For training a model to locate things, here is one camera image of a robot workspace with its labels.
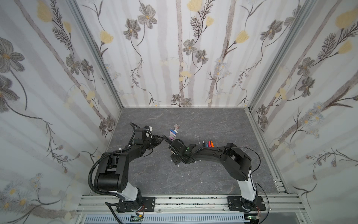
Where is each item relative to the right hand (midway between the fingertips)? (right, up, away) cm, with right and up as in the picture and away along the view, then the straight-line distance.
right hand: (174, 154), depth 91 cm
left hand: (-7, +11, +2) cm, 13 cm away
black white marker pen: (+20, +5, +8) cm, 22 cm away
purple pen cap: (-3, +9, +9) cm, 13 cm away
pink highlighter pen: (+25, +5, +7) cm, 26 cm away
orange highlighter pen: (+27, +5, +7) cm, 28 cm away
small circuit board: (-21, -30, -18) cm, 41 cm away
